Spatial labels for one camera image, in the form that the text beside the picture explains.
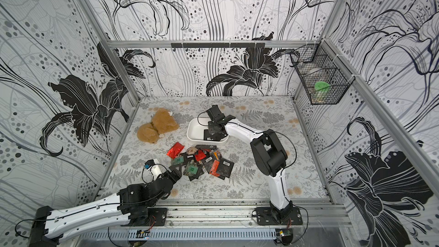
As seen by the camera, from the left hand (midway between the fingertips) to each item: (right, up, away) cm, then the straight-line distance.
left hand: (180, 173), depth 80 cm
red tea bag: (+9, +6, +8) cm, 14 cm away
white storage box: (+3, +18, +22) cm, 28 cm away
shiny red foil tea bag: (-6, +8, +12) cm, 16 cm away
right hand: (+17, +23, +17) cm, 33 cm away
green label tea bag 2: (-4, +3, +10) cm, 12 cm away
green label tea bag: (+4, 0, +6) cm, 7 cm away
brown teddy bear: (-14, +24, +16) cm, 32 cm away
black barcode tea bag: (+22, 0, +6) cm, 23 cm away
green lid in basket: (+67, +41, -2) cm, 79 cm away
